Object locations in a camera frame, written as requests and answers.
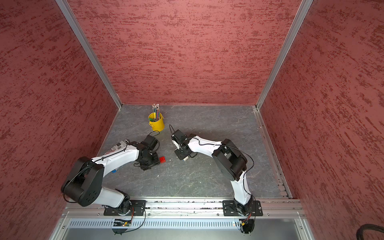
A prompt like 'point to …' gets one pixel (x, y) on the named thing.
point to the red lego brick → (162, 159)
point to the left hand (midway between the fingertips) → (155, 167)
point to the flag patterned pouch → (119, 146)
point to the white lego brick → (185, 158)
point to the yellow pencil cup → (155, 120)
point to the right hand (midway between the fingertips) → (182, 156)
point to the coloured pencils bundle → (156, 114)
